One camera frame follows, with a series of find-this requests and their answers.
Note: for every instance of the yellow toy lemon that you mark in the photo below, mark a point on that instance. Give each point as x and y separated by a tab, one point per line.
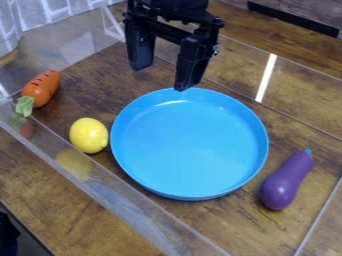
89	135

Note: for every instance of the purple toy eggplant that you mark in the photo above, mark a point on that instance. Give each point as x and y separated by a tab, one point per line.
280	187

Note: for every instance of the clear acrylic enclosure wall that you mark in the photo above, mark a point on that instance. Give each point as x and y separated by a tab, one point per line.
77	201

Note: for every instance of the orange toy carrot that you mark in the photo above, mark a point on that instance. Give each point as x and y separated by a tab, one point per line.
38	92

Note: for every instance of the blue round tray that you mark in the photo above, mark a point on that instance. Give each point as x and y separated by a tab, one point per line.
191	145

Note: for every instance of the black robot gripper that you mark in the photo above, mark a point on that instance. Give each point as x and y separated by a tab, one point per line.
182	22

